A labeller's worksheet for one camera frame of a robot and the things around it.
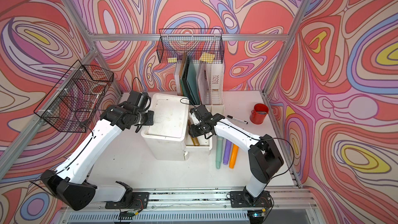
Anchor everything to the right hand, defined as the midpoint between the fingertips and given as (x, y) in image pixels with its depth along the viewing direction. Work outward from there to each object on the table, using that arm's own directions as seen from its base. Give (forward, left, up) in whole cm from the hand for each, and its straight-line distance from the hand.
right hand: (194, 135), depth 85 cm
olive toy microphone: (-2, -1, 0) cm, 2 cm away
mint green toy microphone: (-6, -14, -9) cm, 18 cm away
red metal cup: (+15, -40, -2) cm, 43 cm away
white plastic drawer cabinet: (-10, +11, +15) cm, 21 cm away
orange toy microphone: (-9, -22, -9) cm, 25 cm away
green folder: (+33, +1, +10) cm, 35 cm away
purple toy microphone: (-6, -19, -10) cm, 22 cm away
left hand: (+2, +20, +15) cm, 25 cm away
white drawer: (-4, -6, -2) cm, 8 cm away
